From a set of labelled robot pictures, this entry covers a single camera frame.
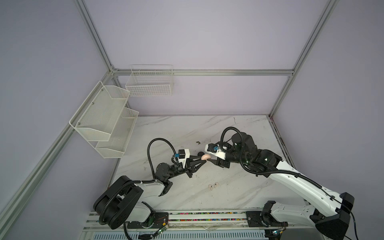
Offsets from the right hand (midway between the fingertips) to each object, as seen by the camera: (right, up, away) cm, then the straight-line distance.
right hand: (209, 150), depth 68 cm
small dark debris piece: (-5, +1, +36) cm, 37 cm away
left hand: (-2, -5, +2) cm, 5 cm away
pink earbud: (+2, -23, +16) cm, 28 cm away
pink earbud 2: (+6, -23, +17) cm, 29 cm away
